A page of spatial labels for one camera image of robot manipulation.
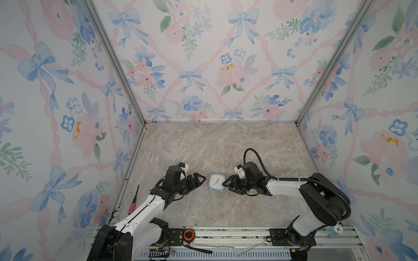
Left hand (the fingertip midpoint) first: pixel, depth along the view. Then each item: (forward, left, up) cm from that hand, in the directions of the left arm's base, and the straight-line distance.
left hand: (202, 180), depth 83 cm
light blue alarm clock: (+2, -7, -5) cm, 9 cm away
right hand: (0, -12, -5) cm, 13 cm away
